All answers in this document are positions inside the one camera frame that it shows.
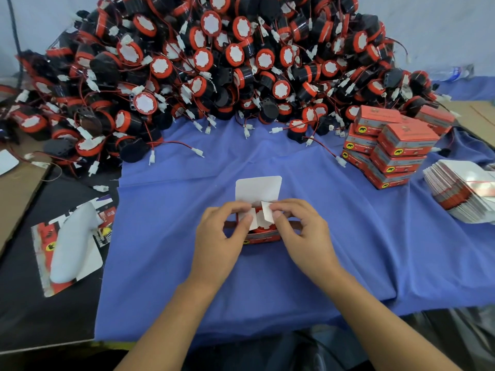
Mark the brown cardboard sheet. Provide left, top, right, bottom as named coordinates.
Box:
left=449, top=100, right=495, bottom=147

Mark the brown cardboard piece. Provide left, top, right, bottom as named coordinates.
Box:
left=0, top=146, right=47, bottom=256

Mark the stack of box blanks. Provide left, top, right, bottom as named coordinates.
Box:
left=424, top=158, right=495, bottom=225

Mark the black hanging cable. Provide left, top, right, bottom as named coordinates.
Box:
left=6, top=0, right=23, bottom=74

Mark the person's left forearm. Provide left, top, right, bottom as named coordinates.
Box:
left=114, top=278, right=225, bottom=371

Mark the person's right hand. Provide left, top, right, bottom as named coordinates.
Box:
left=268, top=198, right=346, bottom=288

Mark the pile of black red buzzers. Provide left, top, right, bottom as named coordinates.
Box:
left=0, top=0, right=457, bottom=164

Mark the person's left hand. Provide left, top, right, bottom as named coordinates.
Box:
left=189, top=200, right=256, bottom=292

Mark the blue table cloth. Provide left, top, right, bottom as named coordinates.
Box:
left=94, top=77, right=495, bottom=345

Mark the person's right forearm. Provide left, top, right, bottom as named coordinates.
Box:
left=313, top=266, right=461, bottom=371

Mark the clear plastic water bottle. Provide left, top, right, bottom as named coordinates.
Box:
left=429, top=64, right=474, bottom=82

